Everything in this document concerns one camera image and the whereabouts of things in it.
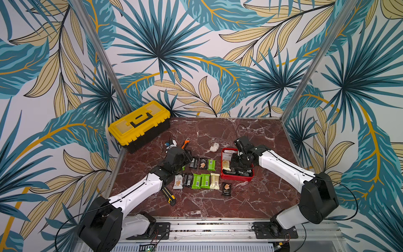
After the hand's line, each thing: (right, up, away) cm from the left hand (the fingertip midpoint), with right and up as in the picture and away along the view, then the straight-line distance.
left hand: (188, 154), depth 84 cm
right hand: (+24, -6, +2) cm, 25 cm away
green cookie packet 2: (+9, -16, +4) cm, 19 cm away
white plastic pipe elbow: (+16, +2, +17) cm, 23 cm away
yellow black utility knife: (-9, -23, -2) cm, 25 cm away
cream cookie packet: (+14, -17, +4) cm, 23 cm away
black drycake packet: (+21, -19, +2) cm, 28 cm away
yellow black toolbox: (-31, +13, +6) cm, 35 cm away
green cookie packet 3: (+13, -8, +11) cm, 19 cm away
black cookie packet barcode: (+2, -7, +11) cm, 13 cm away
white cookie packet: (+22, -2, +11) cm, 25 cm away
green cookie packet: (+4, -16, +4) cm, 17 cm away
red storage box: (+30, -12, +6) cm, 33 cm away
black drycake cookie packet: (+8, -7, +11) cm, 15 cm away
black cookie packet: (0, -15, +4) cm, 16 cm away
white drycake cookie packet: (-6, -16, +4) cm, 18 cm away
